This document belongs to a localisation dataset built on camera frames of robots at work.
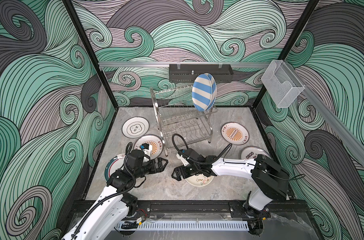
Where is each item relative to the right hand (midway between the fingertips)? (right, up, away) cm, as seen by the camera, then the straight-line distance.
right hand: (177, 174), depth 81 cm
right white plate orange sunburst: (+41, +21, +22) cm, 51 cm away
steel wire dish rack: (+1, +32, -3) cm, 32 cm away
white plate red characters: (+47, +10, +12) cm, 49 cm away
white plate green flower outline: (-31, +25, +25) cm, 47 cm away
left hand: (-8, +9, -5) cm, 13 cm away
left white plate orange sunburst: (-13, +13, +14) cm, 23 cm away
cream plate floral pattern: (+13, -3, 0) cm, 13 cm away
